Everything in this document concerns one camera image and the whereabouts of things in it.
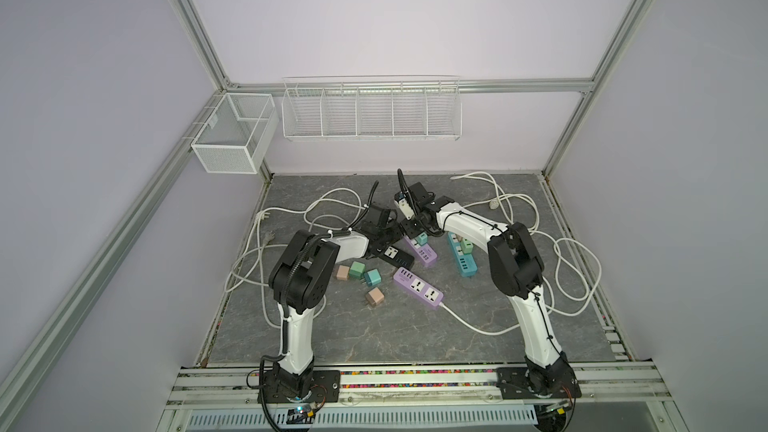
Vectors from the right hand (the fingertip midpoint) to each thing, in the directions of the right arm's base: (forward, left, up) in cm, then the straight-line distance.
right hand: (411, 226), depth 101 cm
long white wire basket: (+33, +13, +25) cm, 43 cm away
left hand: (-3, +2, 0) cm, 3 cm away
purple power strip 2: (-21, -2, -1) cm, 21 cm away
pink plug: (-16, +22, -2) cm, 27 cm away
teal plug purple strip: (-18, +13, -2) cm, 22 cm away
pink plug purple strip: (-24, +11, -1) cm, 26 cm away
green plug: (-15, +17, -1) cm, 23 cm away
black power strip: (-11, +5, -1) cm, 12 cm away
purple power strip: (-10, -4, -1) cm, 11 cm away
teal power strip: (-13, -17, -2) cm, 21 cm away
